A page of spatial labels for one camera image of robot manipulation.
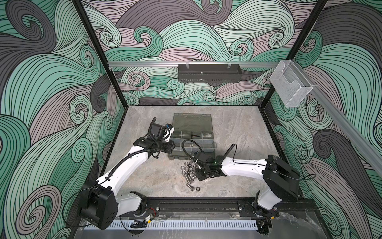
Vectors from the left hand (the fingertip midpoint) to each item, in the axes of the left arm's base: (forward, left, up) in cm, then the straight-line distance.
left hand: (173, 144), depth 82 cm
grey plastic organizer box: (+15, -12, -10) cm, 22 cm away
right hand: (-13, -14, -13) cm, 23 cm away
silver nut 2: (-11, -6, -14) cm, 19 cm away
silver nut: (-8, -6, -13) cm, 17 cm away
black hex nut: (-20, -15, -14) cm, 28 cm away
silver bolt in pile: (-15, -10, -12) cm, 22 cm away
